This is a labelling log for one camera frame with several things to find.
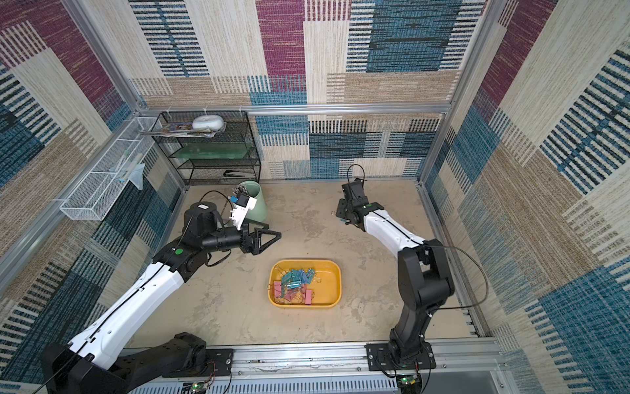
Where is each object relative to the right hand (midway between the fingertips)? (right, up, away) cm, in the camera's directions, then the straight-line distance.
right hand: (343, 205), depth 94 cm
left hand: (-22, -7, -24) cm, 34 cm away
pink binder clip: (-23, -29, -9) cm, 38 cm away
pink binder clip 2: (-13, -31, -10) cm, 35 cm away
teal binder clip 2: (-14, -25, -6) cm, 29 cm away
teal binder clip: (-19, -26, -7) cm, 33 cm away
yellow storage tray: (-14, -28, -7) cm, 32 cm away
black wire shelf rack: (-56, +25, +13) cm, 63 cm away
